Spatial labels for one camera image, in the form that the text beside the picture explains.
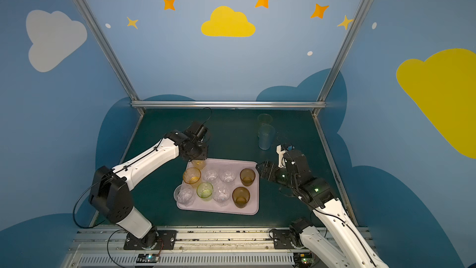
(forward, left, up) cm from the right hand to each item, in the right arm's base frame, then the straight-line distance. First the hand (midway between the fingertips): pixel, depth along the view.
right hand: (265, 166), depth 72 cm
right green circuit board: (-28, -16, -22) cm, 39 cm away
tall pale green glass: (+34, -2, -9) cm, 36 cm away
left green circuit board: (-31, +44, -21) cm, 58 cm away
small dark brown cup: (+5, +7, -20) cm, 21 cm away
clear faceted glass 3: (-5, +18, -20) cm, 28 cm away
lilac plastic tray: (-10, +4, -22) cm, 24 cm away
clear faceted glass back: (+3, +17, -18) cm, 25 cm away
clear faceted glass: (-6, +36, -21) cm, 42 cm away
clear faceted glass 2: (+4, +25, -18) cm, 31 cm away
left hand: (+9, +26, -9) cm, 29 cm away
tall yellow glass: (+10, +32, -20) cm, 40 cm away
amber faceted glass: (+3, +34, -19) cm, 39 cm away
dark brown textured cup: (-6, +10, -20) cm, 23 cm away
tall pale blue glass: (+28, -3, -15) cm, 32 cm away
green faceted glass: (-4, +27, -20) cm, 33 cm away
